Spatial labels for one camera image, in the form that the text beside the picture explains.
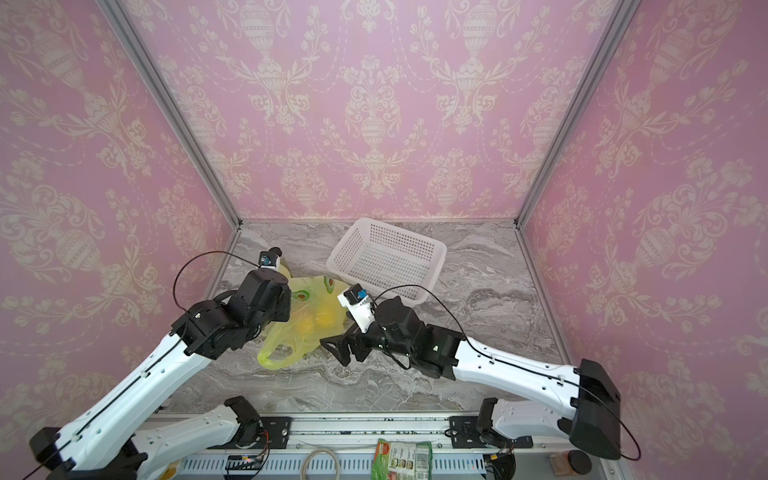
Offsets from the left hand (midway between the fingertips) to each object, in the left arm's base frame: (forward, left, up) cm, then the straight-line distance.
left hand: (282, 295), depth 71 cm
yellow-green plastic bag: (+6, -4, -21) cm, 22 cm away
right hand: (-8, -14, 0) cm, 16 cm away
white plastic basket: (+29, -24, -25) cm, 45 cm away
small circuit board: (-31, +10, -28) cm, 43 cm away
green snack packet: (-30, -29, -22) cm, 47 cm away
